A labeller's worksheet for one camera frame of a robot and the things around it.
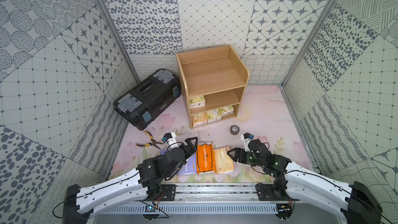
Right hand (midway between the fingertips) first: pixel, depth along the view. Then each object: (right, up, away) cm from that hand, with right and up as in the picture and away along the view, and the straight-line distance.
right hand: (232, 154), depth 80 cm
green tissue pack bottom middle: (-9, +19, +15) cm, 26 cm away
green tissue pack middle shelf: (-19, +28, +2) cm, 34 cm away
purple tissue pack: (-22, -5, -4) cm, 23 cm away
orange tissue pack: (-14, -1, -2) cm, 15 cm away
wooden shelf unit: (-8, +43, +2) cm, 44 cm away
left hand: (-19, +10, -8) cm, 23 cm away
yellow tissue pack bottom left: (-18, +18, +15) cm, 29 cm away
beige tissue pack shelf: (-5, -4, -1) cm, 6 cm away
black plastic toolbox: (-49, +27, +7) cm, 56 cm away
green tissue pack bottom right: (0, +22, +18) cm, 28 cm away
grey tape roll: (+4, +10, +16) cm, 19 cm away
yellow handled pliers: (-45, +3, +10) cm, 46 cm away
